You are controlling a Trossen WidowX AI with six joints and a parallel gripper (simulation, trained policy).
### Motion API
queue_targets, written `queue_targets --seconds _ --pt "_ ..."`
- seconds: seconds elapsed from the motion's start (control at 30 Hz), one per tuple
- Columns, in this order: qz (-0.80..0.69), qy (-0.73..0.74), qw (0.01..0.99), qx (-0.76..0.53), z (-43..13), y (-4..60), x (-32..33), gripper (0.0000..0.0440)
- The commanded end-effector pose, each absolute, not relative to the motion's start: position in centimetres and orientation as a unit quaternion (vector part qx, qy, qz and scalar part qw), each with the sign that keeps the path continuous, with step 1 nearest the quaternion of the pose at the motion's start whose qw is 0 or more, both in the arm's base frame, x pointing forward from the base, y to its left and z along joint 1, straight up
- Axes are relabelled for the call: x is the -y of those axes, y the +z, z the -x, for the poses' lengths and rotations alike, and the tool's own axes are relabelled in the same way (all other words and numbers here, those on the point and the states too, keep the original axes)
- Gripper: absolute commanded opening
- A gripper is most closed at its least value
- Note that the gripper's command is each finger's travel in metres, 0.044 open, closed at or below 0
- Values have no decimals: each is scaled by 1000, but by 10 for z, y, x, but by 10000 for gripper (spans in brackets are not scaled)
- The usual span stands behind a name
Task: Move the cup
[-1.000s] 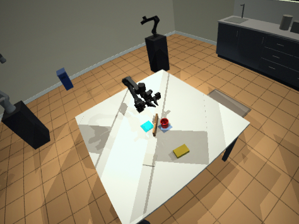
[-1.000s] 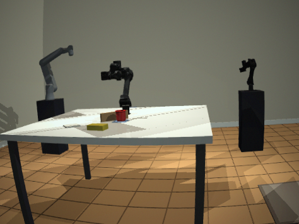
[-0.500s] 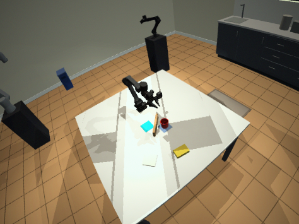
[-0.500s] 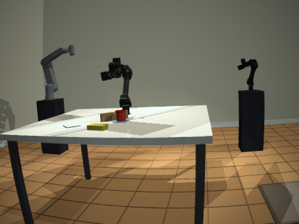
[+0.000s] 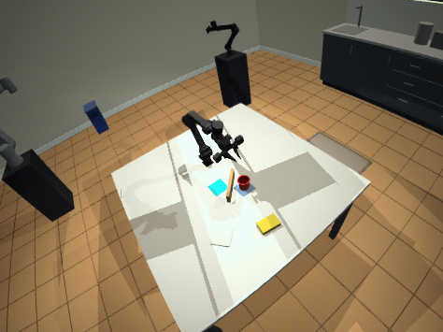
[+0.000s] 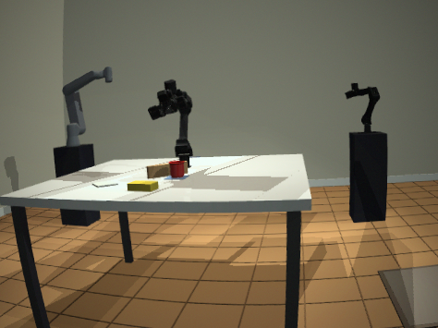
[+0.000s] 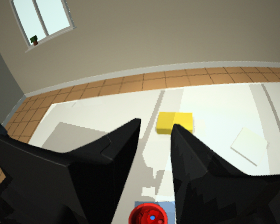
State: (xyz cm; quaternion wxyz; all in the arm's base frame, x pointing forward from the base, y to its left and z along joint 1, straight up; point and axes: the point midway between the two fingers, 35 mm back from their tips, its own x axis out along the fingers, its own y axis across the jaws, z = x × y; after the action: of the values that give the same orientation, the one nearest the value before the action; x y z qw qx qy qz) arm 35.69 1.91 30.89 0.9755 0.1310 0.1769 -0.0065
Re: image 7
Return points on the yellow block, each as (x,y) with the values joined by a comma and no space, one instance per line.
(165,120)

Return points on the red translucent cup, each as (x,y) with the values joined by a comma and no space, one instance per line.
(141,214)

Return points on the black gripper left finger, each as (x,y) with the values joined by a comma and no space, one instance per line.
(88,180)

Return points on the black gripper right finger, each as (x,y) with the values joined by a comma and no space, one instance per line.
(209,190)

